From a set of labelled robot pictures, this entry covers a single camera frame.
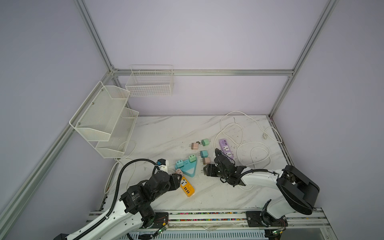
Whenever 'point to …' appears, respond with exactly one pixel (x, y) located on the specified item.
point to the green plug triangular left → (179, 163)
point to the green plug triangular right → (192, 158)
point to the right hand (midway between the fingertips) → (205, 169)
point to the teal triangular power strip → (189, 168)
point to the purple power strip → (225, 148)
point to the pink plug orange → (179, 171)
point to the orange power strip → (187, 187)
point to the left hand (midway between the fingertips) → (178, 178)
